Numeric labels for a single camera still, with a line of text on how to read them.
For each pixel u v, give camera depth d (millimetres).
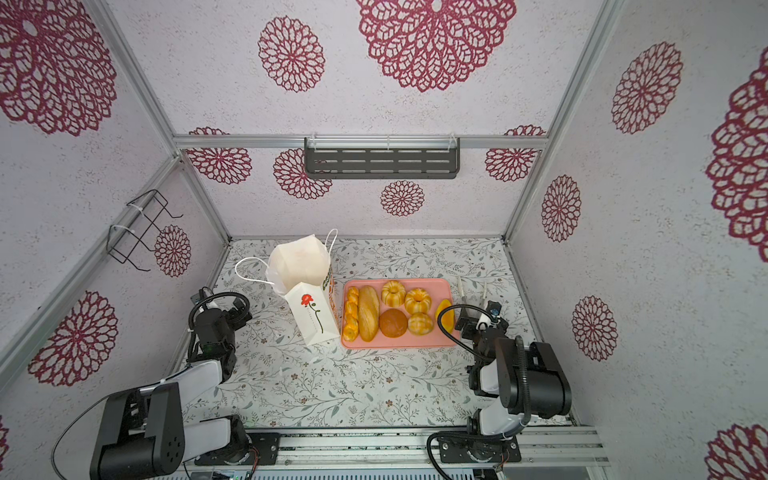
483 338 715
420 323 920
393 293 1001
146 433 417
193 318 648
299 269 960
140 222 794
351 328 927
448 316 795
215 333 671
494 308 772
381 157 947
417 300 977
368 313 941
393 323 920
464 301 1008
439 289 1046
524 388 439
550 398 441
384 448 751
